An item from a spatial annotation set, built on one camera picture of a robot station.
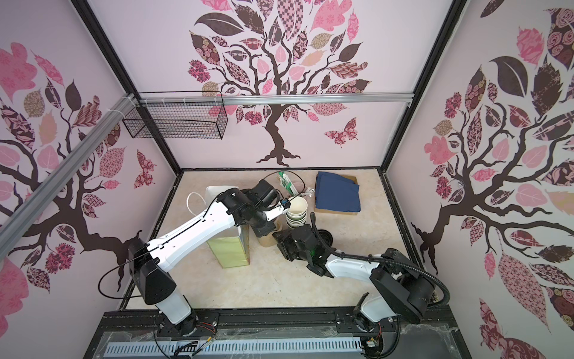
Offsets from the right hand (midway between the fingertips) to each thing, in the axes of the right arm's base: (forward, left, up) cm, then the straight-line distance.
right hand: (271, 236), depth 82 cm
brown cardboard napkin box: (+17, -23, -8) cm, 30 cm away
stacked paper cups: (+6, -10, +5) cm, 13 cm away
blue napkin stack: (+28, -30, -10) cm, 42 cm away
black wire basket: (+48, +40, +23) cm, 66 cm away
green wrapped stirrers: (+21, -6, +6) cm, 23 cm away
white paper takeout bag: (-4, +14, 0) cm, 15 cm away
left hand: (+1, +2, +6) cm, 6 cm away
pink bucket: (+26, -11, -1) cm, 28 cm away
